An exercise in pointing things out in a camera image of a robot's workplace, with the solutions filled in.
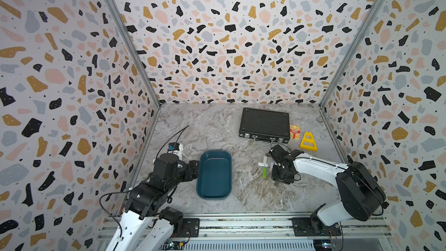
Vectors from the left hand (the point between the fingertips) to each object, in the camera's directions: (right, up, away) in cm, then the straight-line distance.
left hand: (194, 163), depth 71 cm
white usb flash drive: (+32, -6, +21) cm, 39 cm away
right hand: (+37, -13, +18) cm, 43 cm away
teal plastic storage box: (+7, -12, +15) cm, 21 cm away
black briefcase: (+35, +14, +33) cm, 50 cm away
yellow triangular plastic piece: (+61, +1, +28) cm, 67 cm away
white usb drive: (+33, -4, +24) cm, 41 cm away
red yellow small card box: (+54, +10, +35) cm, 65 cm away
